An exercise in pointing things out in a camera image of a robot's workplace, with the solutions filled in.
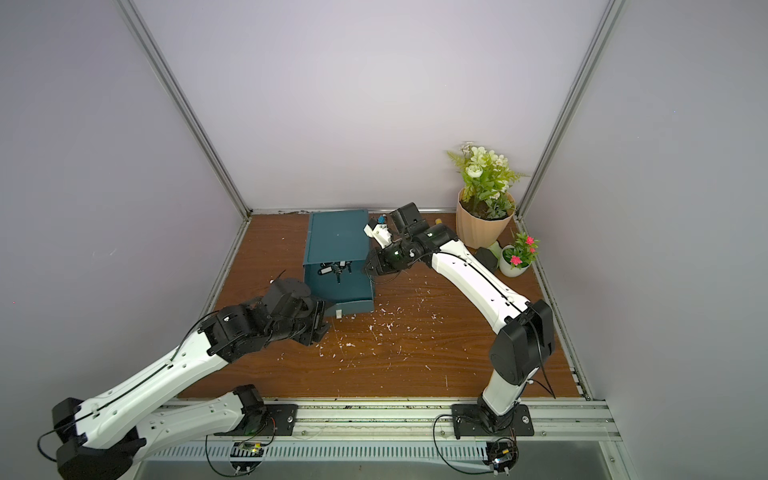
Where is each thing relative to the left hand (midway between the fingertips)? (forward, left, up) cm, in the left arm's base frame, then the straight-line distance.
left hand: (345, 310), depth 69 cm
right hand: (+12, -4, +2) cm, 13 cm away
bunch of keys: (+17, +6, -7) cm, 19 cm away
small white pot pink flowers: (+22, -49, -10) cm, 55 cm away
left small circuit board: (-27, +25, -26) cm, 45 cm away
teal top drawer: (+10, 0, -9) cm, 13 cm away
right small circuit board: (-26, -38, -23) cm, 51 cm away
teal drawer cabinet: (+24, +5, -1) cm, 24 cm away
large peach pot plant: (+43, -42, -5) cm, 61 cm away
